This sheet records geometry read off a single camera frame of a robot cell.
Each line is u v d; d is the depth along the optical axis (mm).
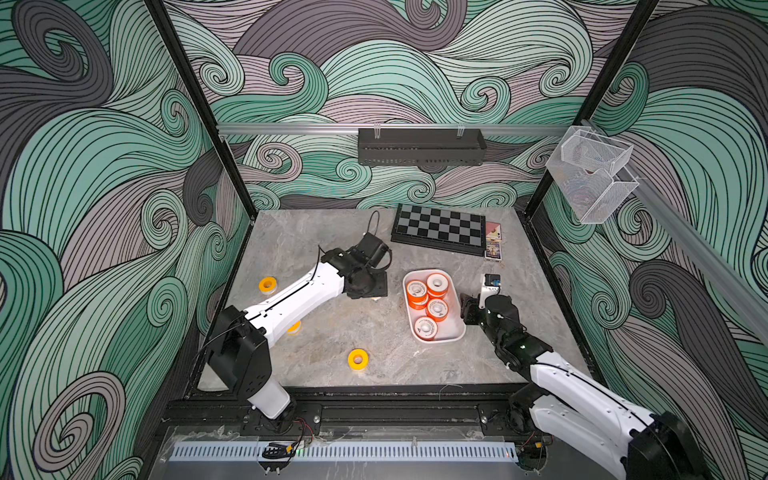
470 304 745
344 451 697
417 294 908
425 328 880
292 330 869
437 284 949
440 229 1104
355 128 942
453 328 892
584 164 799
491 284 714
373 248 639
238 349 420
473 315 744
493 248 1069
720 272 542
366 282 684
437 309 920
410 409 762
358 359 828
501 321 611
